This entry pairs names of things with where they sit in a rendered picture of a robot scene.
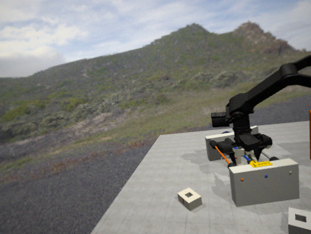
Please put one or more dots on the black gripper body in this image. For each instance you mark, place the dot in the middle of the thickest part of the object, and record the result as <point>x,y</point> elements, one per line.
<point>226,147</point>

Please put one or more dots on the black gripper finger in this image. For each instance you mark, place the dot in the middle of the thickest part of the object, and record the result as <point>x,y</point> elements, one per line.
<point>258,151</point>
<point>232,156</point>

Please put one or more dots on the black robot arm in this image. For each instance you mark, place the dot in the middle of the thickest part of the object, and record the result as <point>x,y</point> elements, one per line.
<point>243,104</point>

